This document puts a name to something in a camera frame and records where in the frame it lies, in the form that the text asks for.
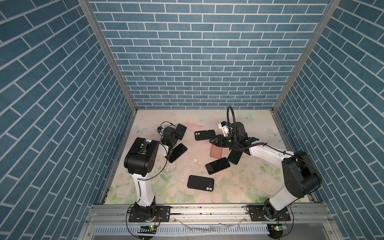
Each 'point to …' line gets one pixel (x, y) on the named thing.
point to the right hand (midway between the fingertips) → (210, 140)
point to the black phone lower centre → (217, 165)
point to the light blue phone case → (180, 129)
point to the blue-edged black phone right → (234, 156)
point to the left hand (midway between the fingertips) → (179, 129)
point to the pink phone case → (216, 152)
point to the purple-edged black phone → (177, 152)
